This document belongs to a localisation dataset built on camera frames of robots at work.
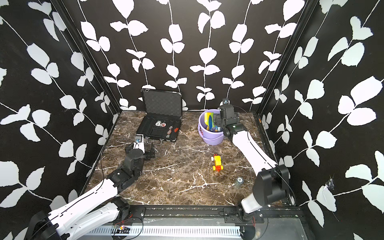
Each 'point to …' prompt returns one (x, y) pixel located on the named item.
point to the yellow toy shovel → (206, 119)
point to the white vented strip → (167, 230)
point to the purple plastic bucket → (209, 137)
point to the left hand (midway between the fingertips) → (144, 141)
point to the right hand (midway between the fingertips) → (223, 111)
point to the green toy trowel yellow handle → (211, 114)
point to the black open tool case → (163, 113)
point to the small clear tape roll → (240, 180)
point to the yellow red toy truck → (217, 160)
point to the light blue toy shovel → (217, 128)
